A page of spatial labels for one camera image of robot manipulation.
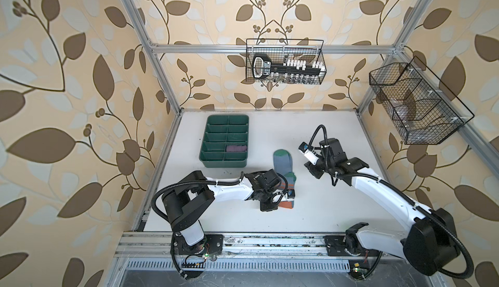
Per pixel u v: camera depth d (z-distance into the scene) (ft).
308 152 2.41
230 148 3.18
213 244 2.43
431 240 1.30
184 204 1.48
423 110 2.39
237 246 2.48
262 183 2.24
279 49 2.95
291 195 2.42
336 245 2.38
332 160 2.04
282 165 3.16
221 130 3.51
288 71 2.74
